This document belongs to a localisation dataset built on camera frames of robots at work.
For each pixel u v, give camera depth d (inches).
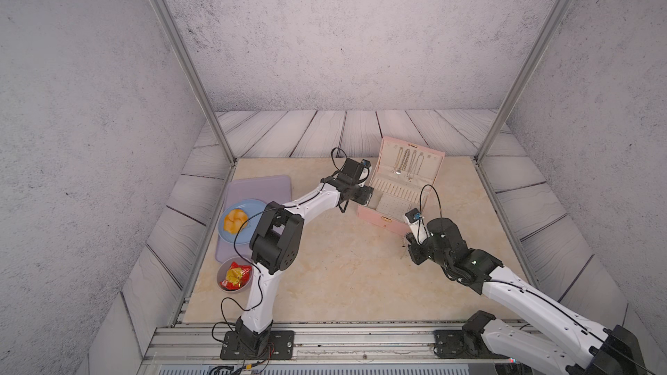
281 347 28.5
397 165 39.9
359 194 34.6
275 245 21.5
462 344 25.5
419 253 27.8
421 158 37.3
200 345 29.2
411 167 38.9
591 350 15.7
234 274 32.6
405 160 38.8
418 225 26.3
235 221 37.7
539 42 33.2
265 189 44.5
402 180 40.2
